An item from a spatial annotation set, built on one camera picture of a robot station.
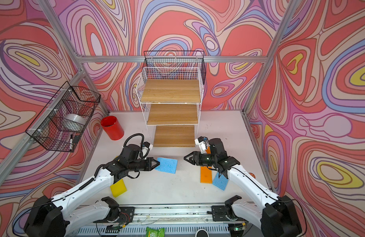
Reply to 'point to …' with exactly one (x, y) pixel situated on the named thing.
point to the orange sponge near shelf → (208, 150)
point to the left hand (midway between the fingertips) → (161, 163)
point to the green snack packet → (154, 232)
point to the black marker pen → (71, 144)
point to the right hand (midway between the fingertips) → (188, 161)
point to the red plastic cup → (112, 127)
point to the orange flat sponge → (205, 175)
